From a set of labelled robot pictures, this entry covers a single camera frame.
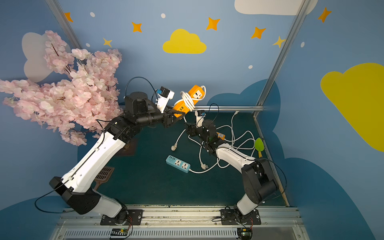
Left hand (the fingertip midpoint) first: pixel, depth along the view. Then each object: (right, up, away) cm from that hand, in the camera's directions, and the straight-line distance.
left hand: (182, 109), depth 63 cm
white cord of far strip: (+39, -13, +42) cm, 59 cm away
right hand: (+4, -4, +22) cm, 23 cm away
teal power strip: (-4, -30, +28) cm, 42 cm away
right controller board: (+31, -61, +11) cm, 69 cm away
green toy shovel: (+51, -21, +40) cm, 68 cm away
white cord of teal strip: (+14, -35, +28) cm, 47 cm away
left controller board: (-32, -60, +10) cm, 68 cm away
